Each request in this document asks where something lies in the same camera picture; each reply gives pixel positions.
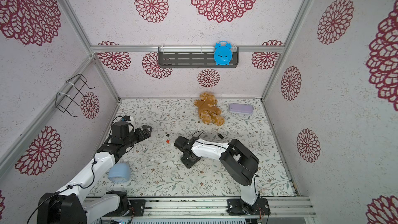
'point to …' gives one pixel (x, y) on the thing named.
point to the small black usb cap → (167, 135)
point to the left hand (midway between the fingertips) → (147, 131)
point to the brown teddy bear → (209, 112)
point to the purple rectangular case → (241, 108)
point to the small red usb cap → (168, 141)
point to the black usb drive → (221, 136)
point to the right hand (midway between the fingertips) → (188, 160)
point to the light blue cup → (119, 172)
